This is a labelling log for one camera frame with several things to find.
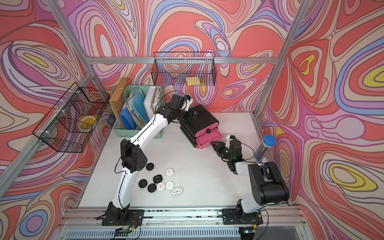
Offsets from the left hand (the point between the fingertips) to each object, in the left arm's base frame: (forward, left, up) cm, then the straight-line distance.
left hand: (195, 116), depth 90 cm
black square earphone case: (-32, +22, -19) cm, 43 cm away
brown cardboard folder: (0, +44, +12) cm, 45 cm away
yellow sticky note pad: (+17, +2, +14) cm, 22 cm away
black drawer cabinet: (-4, -2, +2) cm, 5 cm away
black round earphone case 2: (-36, +24, -20) cm, 48 cm away
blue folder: (0, +43, -4) cm, 43 cm away
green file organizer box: (+7, +41, +5) cm, 42 cm away
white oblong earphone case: (-38, +10, -19) cm, 44 cm away
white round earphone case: (-28, +15, -20) cm, 37 cm away
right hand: (-14, -10, -13) cm, 22 cm away
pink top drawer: (-7, -7, -6) cm, 11 cm away
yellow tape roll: (-17, +53, +12) cm, 57 cm away
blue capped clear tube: (-19, -39, -1) cm, 44 cm away
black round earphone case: (-34, +30, -20) cm, 50 cm away
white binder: (+7, +27, +6) cm, 29 cm away
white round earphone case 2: (-36, +20, -20) cm, 45 cm away
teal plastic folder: (+6, +35, +3) cm, 36 cm away
